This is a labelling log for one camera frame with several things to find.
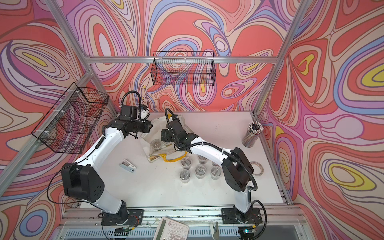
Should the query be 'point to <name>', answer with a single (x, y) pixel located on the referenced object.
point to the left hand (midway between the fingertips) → (152, 125)
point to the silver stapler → (128, 166)
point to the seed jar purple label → (186, 162)
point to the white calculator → (168, 229)
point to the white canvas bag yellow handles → (167, 149)
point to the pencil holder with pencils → (255, 128)
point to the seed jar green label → (184, 176)
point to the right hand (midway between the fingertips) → (168, 136)
